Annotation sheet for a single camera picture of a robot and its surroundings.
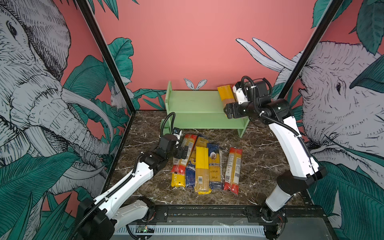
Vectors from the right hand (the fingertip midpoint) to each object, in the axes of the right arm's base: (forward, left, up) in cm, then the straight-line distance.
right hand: (230, 104), depth 68 cm
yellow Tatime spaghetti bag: (-23, +26, -37) cm, 51 cm away
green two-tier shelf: (+13, +15, -16) cm, 25 cm away
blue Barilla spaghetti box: (-20, +19, -36) cm, 46 cm away
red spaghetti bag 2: (-16, -6, -37) cm, 41 cm away
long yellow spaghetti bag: (-24, +13, -34) cm, 43 cm away
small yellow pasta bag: (+2, +13, -36) cm, 38 cm away
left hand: (-8, +25, -20) cm, 33 cm away
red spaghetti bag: (-15, +26, -34) cm, 45 cm away
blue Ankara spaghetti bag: (-21, +5, -35) cm, 41 cm away
